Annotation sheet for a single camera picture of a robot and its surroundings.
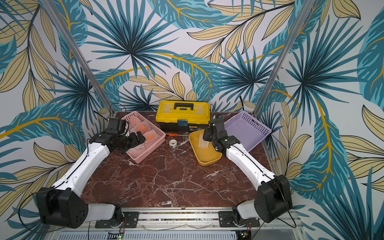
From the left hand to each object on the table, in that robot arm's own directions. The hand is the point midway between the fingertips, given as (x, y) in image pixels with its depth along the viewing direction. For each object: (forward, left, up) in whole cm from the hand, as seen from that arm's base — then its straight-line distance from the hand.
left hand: (138, 143), depth 81 cm
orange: (+13, -1, -12) cm, 18 cm away
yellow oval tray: (+6, -37, -16) cm, 40 cm away
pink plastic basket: (+1, +2, -11) cm, 11 cm away
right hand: (+8, -38, +2) cm, 39 cm away
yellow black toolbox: (+21, -23, 0) cm, 31 cm away
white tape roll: (+10, -16, -15) cm, 25 cm away
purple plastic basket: (+22, -69, -13) cm, 74 cm away
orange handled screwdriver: (+17, -16, -15) cm, 28 cm away
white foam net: (+10, -36, -13) cm, 39 cm away
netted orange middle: (+19, +5, -10) cm, 22 cm away
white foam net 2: (+19, -1, -13) cm, 23 cm away
